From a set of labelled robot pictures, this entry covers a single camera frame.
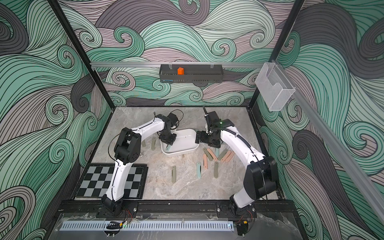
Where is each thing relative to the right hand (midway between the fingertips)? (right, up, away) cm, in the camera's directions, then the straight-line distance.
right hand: (204, 143), depth 83 cm
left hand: (-21, -2, +15) cm, 26 cm away
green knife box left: (-22, -5, +12) cm, 26 cm away
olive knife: (+7, -17, +4) cm, 19 cm away
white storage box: (-12, -2, +14) cm, 19 cm away
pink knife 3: (+17, -10, +9) cm, 22 cm away
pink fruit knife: (+6, -9, +9) cm, 14 cm away
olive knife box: (-18, -19, +2) cm, 26 cm away
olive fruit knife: (+12, -9, +9) cm, 18 cm away
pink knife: (+1, -13, +7) cm, 14 cm away
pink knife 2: (+14, -10, +9) cm, 19 cm away
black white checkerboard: (-60, -19, -4) cm, 63 cm away
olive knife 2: (+3, -9, +9) cm, 13 cm away
